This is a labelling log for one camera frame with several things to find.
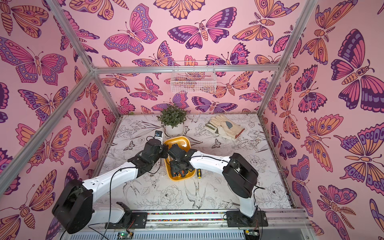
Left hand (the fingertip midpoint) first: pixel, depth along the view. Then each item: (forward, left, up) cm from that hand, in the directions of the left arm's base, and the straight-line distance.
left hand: (167, 143), depth 87 cm
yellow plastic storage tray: (+3, -10, -3) cm, 10 cm away
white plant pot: (+18, -2, -11) cm, 21 cm away
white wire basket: (+38, -15, +20) cm, 45 cm away
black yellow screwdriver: (-13, -19, -12) cm, 26 cm away
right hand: (-11, -4, -9) cm, 15 cm away
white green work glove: (+20, -33, -12) cm, 41 cm away
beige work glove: (+21, -44, -13) cm, 51 cm away
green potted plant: (+16, -3, +7) cm, 17 cm away
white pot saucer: (+2, -3, +4) cm, 5 cm away
